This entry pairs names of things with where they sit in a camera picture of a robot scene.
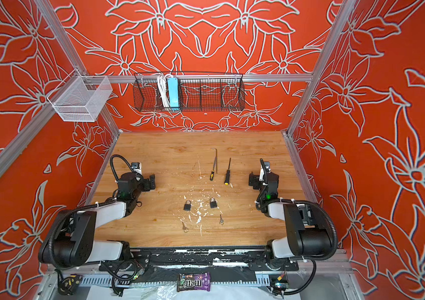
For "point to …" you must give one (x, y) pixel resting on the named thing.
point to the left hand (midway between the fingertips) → (143, 174)
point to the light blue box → (173, 93)
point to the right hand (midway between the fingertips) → (260, 170)
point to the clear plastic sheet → (159, 292)
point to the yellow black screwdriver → (227, 176)
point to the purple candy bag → (189, 282)
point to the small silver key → (221, 221)
